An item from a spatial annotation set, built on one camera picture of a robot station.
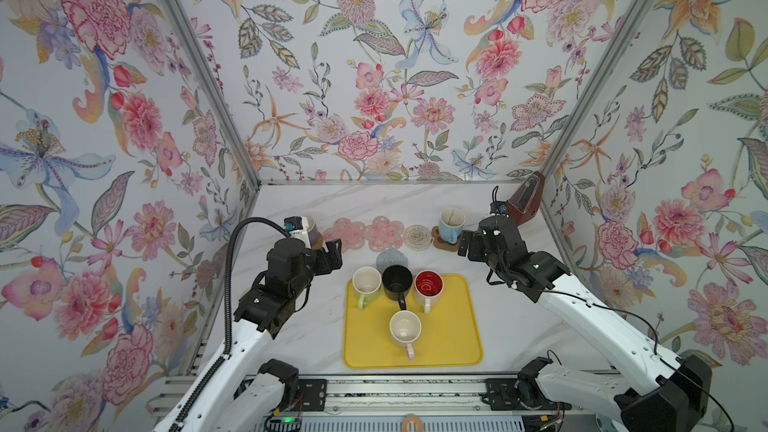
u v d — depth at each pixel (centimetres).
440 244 103
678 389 38
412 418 71
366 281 90
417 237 104
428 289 91
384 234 106
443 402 74
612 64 86
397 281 90
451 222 103
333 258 68
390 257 98
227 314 46
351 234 107
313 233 102
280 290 55
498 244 56
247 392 58
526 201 101
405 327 82
